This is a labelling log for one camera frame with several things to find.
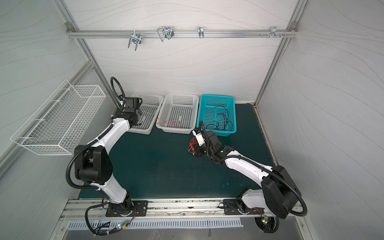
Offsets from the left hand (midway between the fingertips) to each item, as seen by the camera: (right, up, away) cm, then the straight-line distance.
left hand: (133, 108), depth 90 cm
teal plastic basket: (+55, -2, +25) cm, 61 cm away
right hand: (+38, -19, -6) cm, 43 cm away
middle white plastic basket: (+25, -2, +25) cm, 35 cm away
